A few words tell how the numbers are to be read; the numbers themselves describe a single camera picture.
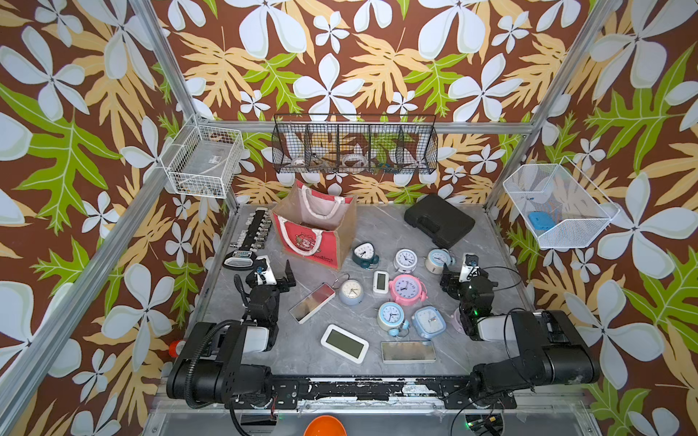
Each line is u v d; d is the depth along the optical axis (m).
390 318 0.84
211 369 0.43
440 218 1.10
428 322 0.84
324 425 0.68
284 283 0.79
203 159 0.86
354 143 0.97
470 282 0.72
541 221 0.82
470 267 0.77
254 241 1.08
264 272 0.74
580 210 0.75
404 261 0.99
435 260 0.98
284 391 0.74
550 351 0.44
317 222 1.06
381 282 0.93
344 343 0.79
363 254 0.99
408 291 0.92
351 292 0.90
